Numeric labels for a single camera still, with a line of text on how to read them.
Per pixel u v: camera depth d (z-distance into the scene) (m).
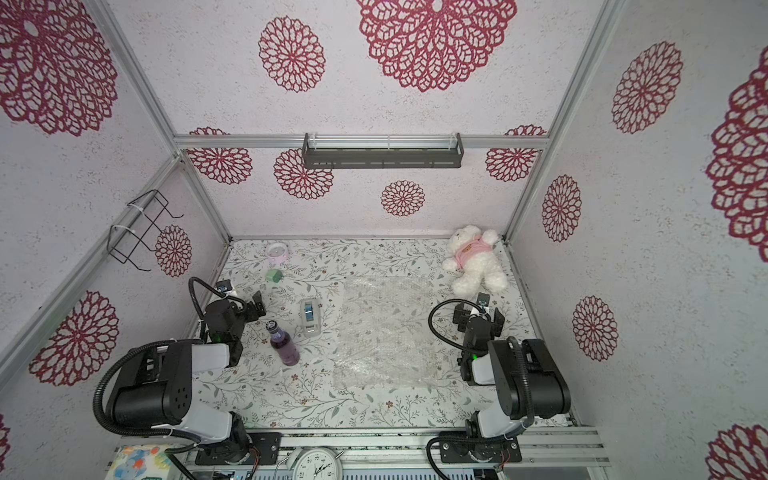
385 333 0.95
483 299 0.78
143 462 0.68
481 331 0.71
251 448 0.73
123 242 0.73
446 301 0.80
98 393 0.42
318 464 0.69
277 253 1.13
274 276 1.06
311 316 0.95
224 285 0.80
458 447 0.73
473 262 1.04
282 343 0.79
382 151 0.96
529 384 0.43
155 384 0.47
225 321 0.71
